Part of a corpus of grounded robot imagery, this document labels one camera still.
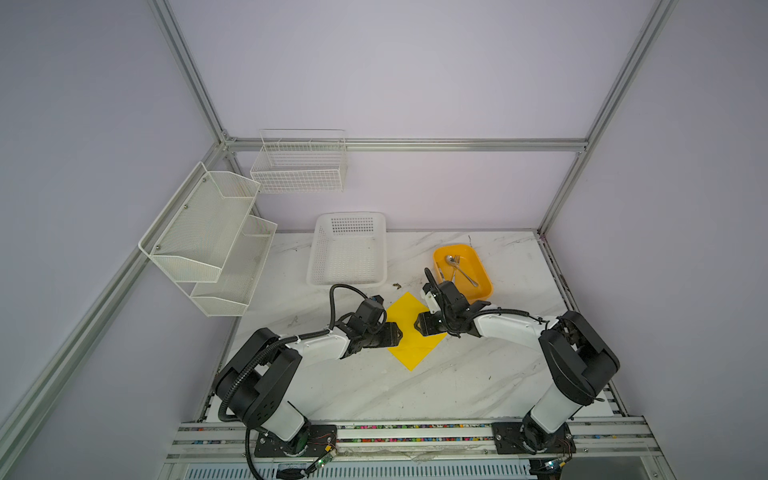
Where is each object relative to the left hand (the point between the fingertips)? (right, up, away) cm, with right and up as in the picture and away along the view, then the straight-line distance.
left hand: (394, 336), depth 89 cm
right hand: (+7, +4, +2) cm, 8 cm away
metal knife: (+16, +18, +14) cm, 28 cm away
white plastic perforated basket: (-18, +28, +27) cm, 43 cm away
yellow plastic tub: (+26, +21, +21) cm, 40 cm away
